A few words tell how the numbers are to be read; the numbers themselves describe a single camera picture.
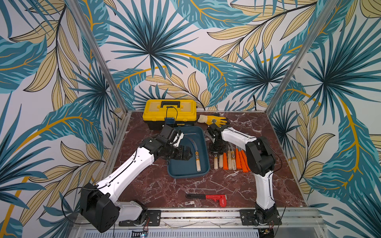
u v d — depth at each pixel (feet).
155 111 3.10
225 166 2.95
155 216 2.41
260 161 1.80
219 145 2.75
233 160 3.04
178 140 2.29
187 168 2.89
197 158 3.02
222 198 2.57
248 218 2.40
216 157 3.06
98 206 1.24
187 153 2.22
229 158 3.04
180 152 2.18
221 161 3.02
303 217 2.50
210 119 3.72
